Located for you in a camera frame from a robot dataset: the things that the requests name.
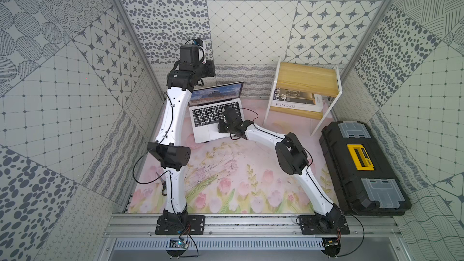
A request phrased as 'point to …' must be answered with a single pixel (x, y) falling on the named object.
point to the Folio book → (287, 98)
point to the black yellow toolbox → (365, 182)
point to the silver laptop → (206, 106)
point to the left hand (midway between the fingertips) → (208, 61)
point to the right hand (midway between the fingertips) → (221, 126)
